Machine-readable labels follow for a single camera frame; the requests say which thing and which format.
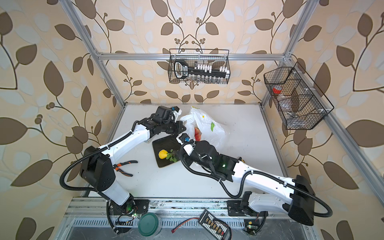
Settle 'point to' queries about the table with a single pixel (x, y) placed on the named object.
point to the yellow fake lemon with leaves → (163, 154)
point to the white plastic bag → (211, 130)
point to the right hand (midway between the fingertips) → (179, 147)
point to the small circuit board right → (251, 226)
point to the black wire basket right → (301, 103)
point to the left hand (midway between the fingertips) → (187, 127)
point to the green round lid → (148, 224)
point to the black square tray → (168, 143)
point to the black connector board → (213, 226)
